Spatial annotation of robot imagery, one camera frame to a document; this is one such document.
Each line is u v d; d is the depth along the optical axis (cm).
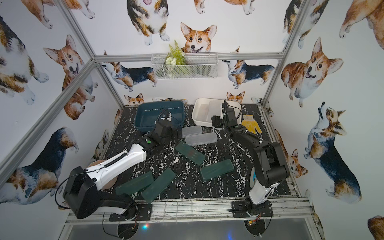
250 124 110
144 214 74
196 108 113
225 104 82
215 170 88
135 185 80
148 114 116
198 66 92
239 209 74
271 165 47
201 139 101
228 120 72
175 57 82
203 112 117
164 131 62
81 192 41
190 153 93
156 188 82
